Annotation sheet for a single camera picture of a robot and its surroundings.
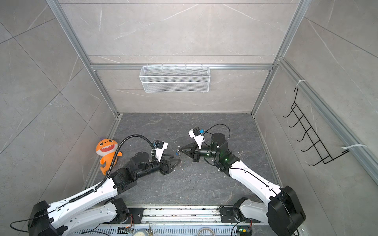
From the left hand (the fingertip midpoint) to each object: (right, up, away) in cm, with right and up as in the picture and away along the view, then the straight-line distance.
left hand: (177, 155), depth 70 cm
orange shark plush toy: (-46, 0, +20) cm, 50 cm away
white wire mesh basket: (-2, +47, +30) cm, 56 cm away
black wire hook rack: (+63, +4, -7) cm, 64 cm away
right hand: (+2, +3, -1) cm, 4 cm away
